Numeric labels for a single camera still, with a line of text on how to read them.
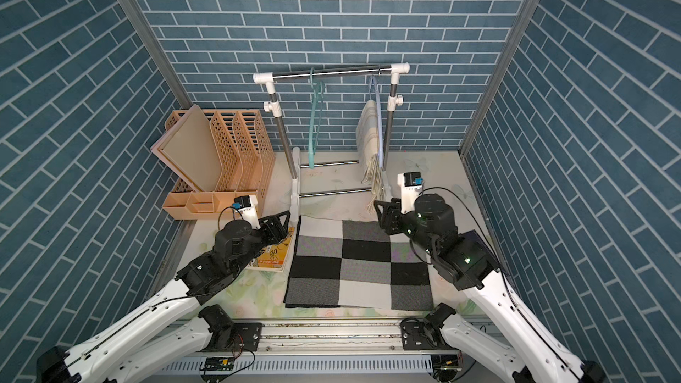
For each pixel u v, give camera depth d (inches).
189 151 37.2
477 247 18.1
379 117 29.5
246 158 45.1
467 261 17.5
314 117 29.0
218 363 28.3
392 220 22.4
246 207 25.4
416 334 29.1
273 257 34.1
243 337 28.7
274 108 30.8
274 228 26.0
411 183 21.7
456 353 28.4
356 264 34.4
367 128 33.3
